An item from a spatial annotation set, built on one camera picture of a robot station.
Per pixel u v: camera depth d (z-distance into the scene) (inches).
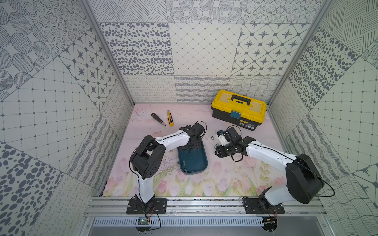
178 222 27.6
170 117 43.5
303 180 16.9
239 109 38.3
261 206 26.1
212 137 39.2
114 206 29.6
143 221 28.2
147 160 19.3
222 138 32.0
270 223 28.6
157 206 29.0
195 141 27.0
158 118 43.5
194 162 34.2
